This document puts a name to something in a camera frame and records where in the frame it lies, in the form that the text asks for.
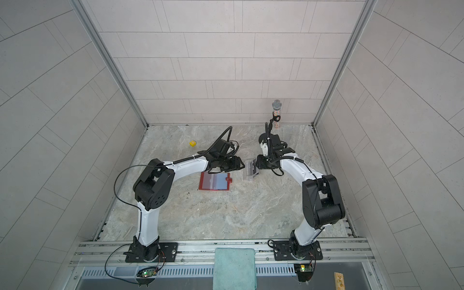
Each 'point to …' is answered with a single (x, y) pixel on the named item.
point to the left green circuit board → (147, 272)
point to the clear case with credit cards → (249, 170)
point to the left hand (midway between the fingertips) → (246, 164)
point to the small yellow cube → (193, 143)
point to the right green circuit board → (305, 271)
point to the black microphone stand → (277, 105)
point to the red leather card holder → (216, 182)
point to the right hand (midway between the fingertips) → (258, 163)
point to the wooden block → (339, 281)
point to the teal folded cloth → (235, 269)
